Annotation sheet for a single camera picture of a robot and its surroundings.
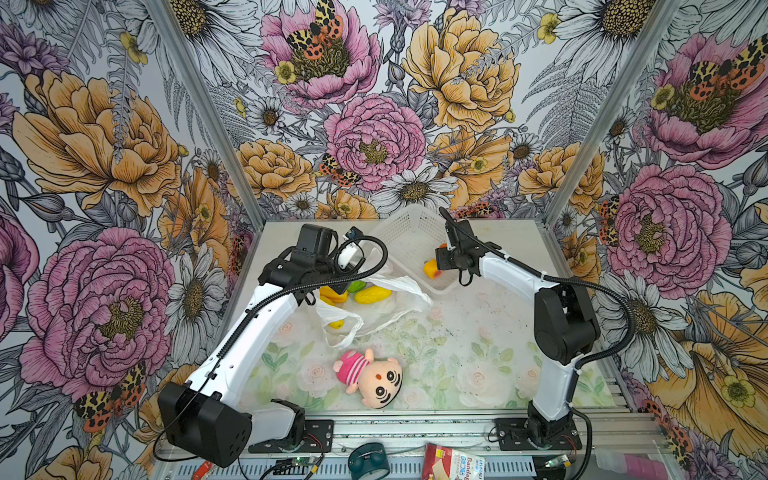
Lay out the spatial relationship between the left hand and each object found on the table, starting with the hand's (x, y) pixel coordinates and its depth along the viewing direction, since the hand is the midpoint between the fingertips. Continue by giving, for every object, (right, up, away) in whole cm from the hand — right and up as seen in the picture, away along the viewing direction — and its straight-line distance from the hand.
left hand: (346, 277), depth 78 cm
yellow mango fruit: (+5, -8, +19) cm, 21 cm away
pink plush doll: (+9, -26, -3) cm, 27 cm away
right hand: (+30, +3, +19) cm, 36 cm away
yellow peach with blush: (+25, 0, +22) cm, 33 cm away
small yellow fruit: (-4, -15, +13) cm, 21 cm away
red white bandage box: (+24, -41, -10) cm, 48 cm away
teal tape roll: (+7, -37, -13) cm, 40 cm away
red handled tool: (-32, -44, -8) cm, 55 cm away
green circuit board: (-9, -42, -7) cm, 44 cm away
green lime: (0, -5, +19) cm, 20 cm away
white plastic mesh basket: (+17, +11, +37) cm, 43 cm away
